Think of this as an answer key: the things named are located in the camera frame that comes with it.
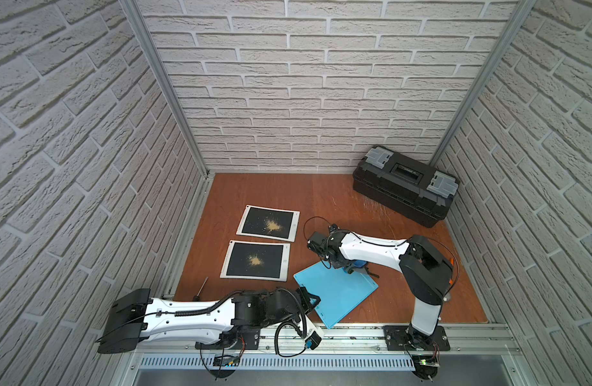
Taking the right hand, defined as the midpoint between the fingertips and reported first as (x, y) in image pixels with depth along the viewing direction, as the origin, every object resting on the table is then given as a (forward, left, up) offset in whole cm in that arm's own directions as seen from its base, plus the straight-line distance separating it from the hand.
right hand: (350, 254), depth 89 cm
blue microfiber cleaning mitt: (-6, -1, +5) cm, 7 cm away
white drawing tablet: (+18, +32, -2) cm, 37 cm away
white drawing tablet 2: (+1, +36, -2) cm, 36 cm away
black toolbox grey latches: (+21, -24, +13) cm, 35 cm away
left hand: (-15, +14, +8) cm, 21 cm away
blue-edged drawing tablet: (-13, +6, -1) cm, 14 cm away
